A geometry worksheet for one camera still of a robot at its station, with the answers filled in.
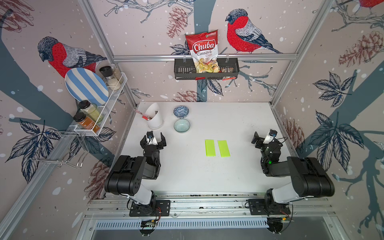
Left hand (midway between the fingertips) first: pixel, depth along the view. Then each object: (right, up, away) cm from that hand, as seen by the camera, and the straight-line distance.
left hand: (155, 131), depth 89 cm
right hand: (+66, -1, +2) cm, 66 cm away
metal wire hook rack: (-32, -5, -25) cm, 41 cm away
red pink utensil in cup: (-11, +10, +10) cm, 18 cm away
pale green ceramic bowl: (+15, +2, +15) cm, 21 cm away
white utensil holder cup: (-6, +12, +13) cm, 19 cm away
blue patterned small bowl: (+13, +13, +25) cm, 31 cm away
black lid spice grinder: (-23, +28, -6) cm, 37 cm away
